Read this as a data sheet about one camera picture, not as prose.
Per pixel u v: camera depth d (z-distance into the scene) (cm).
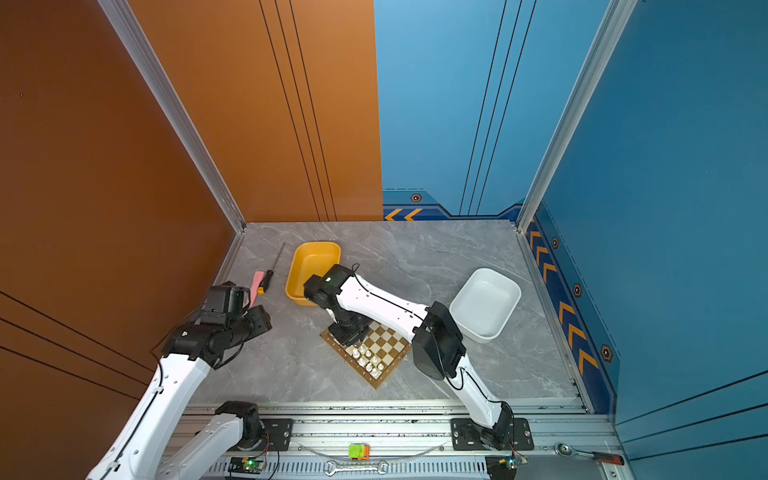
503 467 71
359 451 69
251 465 71
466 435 72
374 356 85
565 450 70
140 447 40
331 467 70
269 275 105
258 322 68
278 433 74
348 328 70
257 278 103
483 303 99
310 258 109
